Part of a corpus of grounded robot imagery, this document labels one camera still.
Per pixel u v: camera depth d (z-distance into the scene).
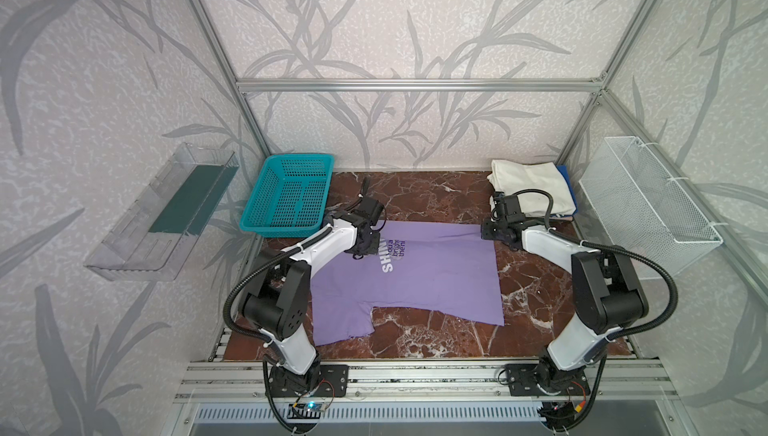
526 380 0.73
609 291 0.47
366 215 0.73
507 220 0.75
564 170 1.13
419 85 1.79
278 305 0.46
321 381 0.72
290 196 1.12
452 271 0.95
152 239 0.64
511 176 1.08
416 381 0.75
